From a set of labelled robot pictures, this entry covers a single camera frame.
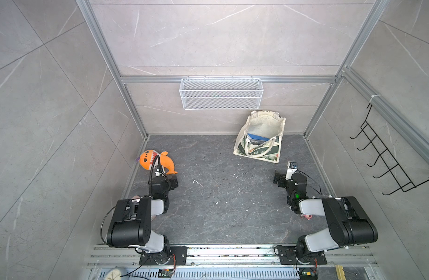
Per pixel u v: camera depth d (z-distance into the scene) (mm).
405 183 577
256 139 1068
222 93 1004
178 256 734
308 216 819
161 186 705
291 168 799
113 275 660
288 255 734
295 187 714
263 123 1072
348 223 440
